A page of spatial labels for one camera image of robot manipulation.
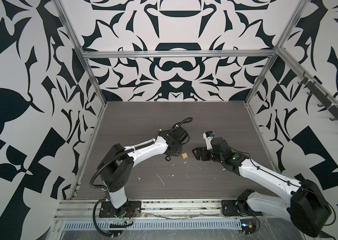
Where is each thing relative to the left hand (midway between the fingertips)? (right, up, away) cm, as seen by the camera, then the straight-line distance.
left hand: (177, 148), depth 87 cm
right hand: (+11, 0, -4) cm, 12 cm away
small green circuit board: (+32, -33, -15) cm, 49 cm away
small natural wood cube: (+5, -5, +5) cm, 9 cm away
